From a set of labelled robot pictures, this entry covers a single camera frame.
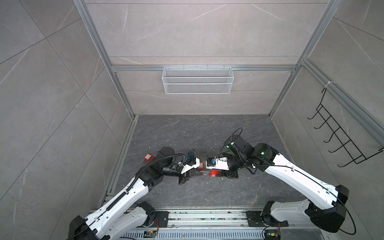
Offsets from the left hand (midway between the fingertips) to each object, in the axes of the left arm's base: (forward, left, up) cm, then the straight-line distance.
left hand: (200, 169), depth 67 cm
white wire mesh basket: (+62, -2, +7) cm, 62 cm away
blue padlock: (+21, +3, -23) cm, 31 cm away
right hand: (+2, -8, -1) cm, 8 cm away
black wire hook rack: (+11, -65, +10) cm, 67 cm away
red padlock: (-2, -6, +1) cm, 6 cm away
